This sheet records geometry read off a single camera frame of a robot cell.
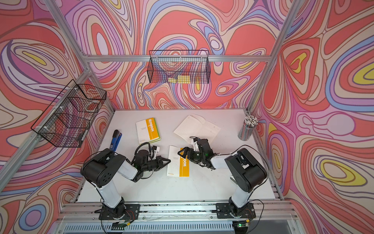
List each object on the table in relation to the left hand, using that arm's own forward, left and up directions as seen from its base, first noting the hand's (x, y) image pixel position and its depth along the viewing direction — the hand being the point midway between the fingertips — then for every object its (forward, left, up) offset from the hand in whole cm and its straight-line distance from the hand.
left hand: (171, 163), depth 88 cm
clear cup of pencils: (+18, -48, +14) cm, 53 cm away
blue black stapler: (+18, +41, -1) cm, 44 cm away
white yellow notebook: (+23, +19, +2) cm, 30 cm away
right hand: (+3, -7, 0) cm, 7 cm away
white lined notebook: (+30, -16, -1) cm, 34 cm away
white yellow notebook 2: (-1, -5, -3) cm, 5 cm away
